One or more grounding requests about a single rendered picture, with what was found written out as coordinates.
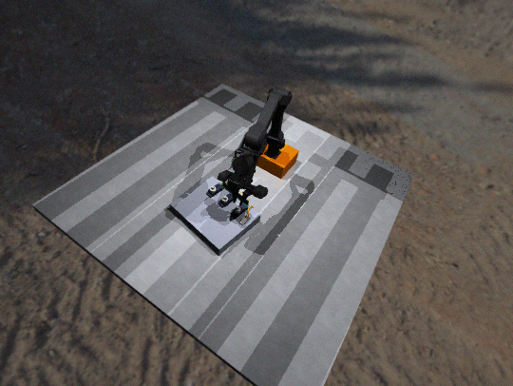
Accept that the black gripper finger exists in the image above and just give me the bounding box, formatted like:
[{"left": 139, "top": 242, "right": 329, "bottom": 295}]
[
  {"left": 239, "top": 191, "right": 252, "bottom": 206},
  {"left": 230, "top": 187, "right": 238, "bottom": 203}
]

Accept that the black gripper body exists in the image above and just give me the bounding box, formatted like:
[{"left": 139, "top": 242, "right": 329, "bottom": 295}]
[{"left": 218, "top": 169, "right": 268, "bottom": 199}]

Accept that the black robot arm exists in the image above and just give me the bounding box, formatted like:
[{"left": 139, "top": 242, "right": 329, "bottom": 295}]
[{"left": 227, "top": 86, "right": 293, "bottom": 191}]

